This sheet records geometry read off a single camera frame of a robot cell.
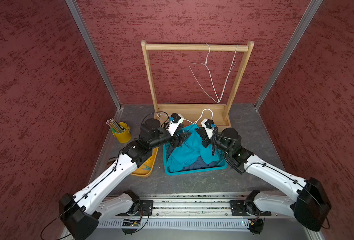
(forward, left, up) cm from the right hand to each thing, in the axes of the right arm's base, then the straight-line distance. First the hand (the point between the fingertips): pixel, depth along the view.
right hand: (195, 130), depth 74 cm
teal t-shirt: (-6, +1, -9) cm, 10 cm away
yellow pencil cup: (+10, +44, -18) cm, 49 cm away
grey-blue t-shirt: (-11, -2, -15) cm, 19 cm away
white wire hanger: (+46, -8, +3) cm, 47 cm away
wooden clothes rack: (+32, -20, -24) cm, 45 cm away
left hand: (-4, +5, +5) cm, 8 cm away
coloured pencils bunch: (+12, +48, -12) cm, 51 cm away
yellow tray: (-10, +29, -24) cm, 39 cm away
